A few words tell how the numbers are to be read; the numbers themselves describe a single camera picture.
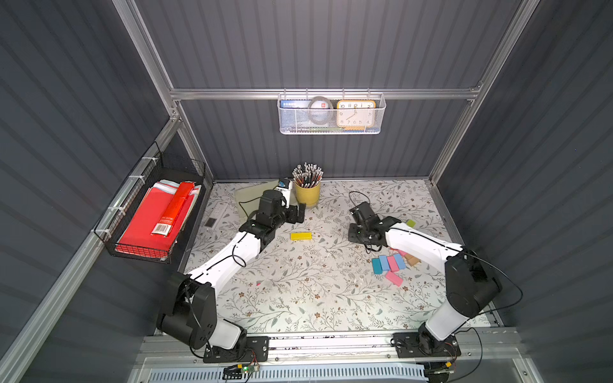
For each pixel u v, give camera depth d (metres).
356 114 0.88
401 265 0.91
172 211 0.71
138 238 0.68
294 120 0.85
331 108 0.85
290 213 0.75
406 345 0.73
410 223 1.05
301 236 0.99
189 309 0.42
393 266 0.91
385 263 0.91
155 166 0.77
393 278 0.89
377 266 0.91
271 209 0.63
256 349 0.73
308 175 0.98
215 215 1.06
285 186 0.72
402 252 0.60
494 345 0.74
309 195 1.03
